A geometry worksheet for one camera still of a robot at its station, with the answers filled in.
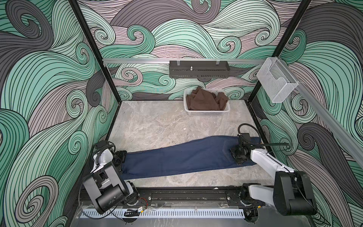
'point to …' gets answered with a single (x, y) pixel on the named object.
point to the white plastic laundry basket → (225, 111)
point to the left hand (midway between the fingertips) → (124, 160)
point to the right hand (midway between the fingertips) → (229, 153)
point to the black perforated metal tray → (199, 69)
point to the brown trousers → (201, 99)
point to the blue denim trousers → (182, 156)
